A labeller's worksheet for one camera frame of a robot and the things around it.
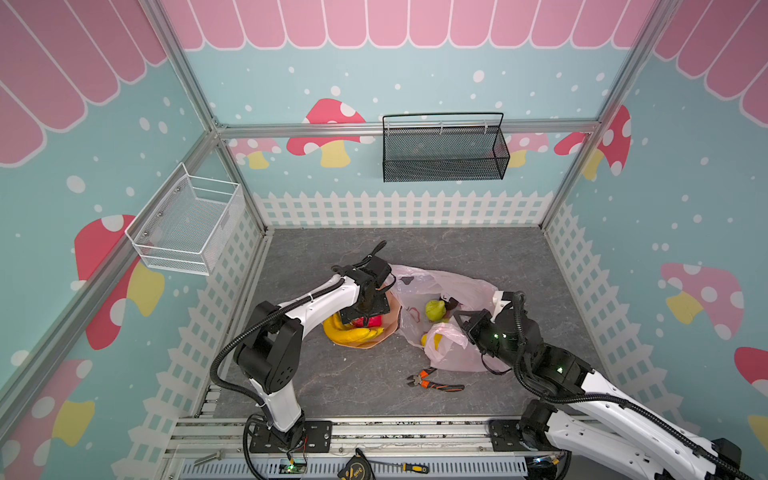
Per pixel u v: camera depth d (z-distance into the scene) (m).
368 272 0.71
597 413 0.47
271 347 0.47
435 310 0.92
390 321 0.89
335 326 0.87
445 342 0.73
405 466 0.70
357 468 0.68
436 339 0.67
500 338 0.53
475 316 0.63
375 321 0.88
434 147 0.96
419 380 0.83
